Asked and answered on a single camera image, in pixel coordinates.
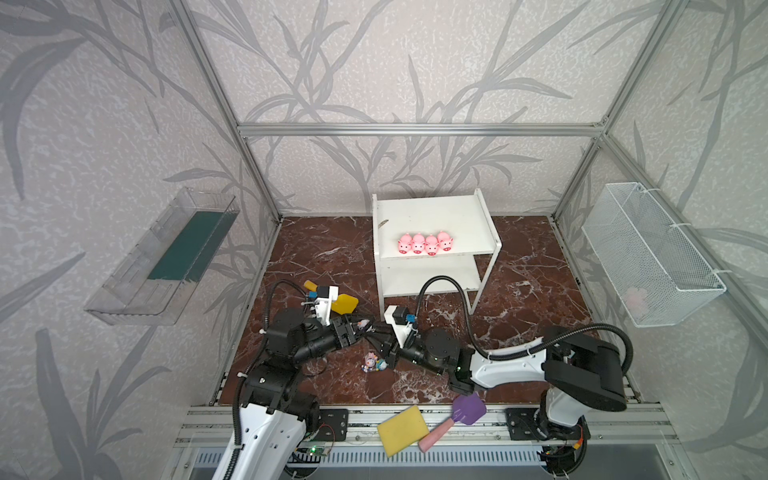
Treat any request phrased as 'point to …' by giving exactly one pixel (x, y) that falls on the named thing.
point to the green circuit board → (312, 450)
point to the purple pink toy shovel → (467, 409)
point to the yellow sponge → (402, 430)
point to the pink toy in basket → (636, 300)
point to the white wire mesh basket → (660, 276)
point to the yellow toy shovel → (345, 303)
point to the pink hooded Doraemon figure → (370, 362)
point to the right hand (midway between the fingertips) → (368, 319)
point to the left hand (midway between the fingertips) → (375, 316)
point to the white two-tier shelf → (464, 216)
